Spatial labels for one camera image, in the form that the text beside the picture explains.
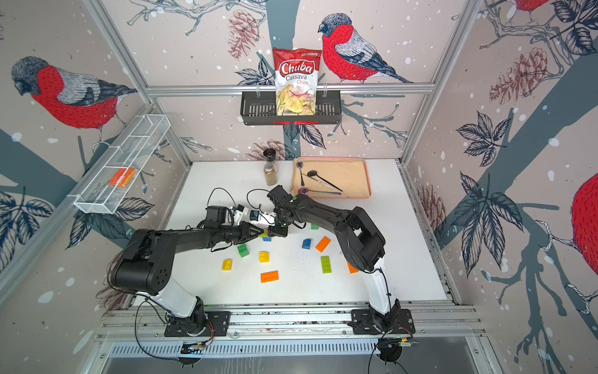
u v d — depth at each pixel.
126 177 0.72
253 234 0.86
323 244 0.92
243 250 0.87
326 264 0.86
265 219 0.78
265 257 0.87
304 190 1.10
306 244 0.91
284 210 0.68
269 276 0.83
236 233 0.83
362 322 0.73
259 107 0.95
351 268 0.86
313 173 1.15
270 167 1.06
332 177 1.14
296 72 0.85
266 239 0.92
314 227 0.95
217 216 0.77
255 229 0.89
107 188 0.71
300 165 1.18
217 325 0.73
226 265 0.85
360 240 0.52
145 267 0.46
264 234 0.90
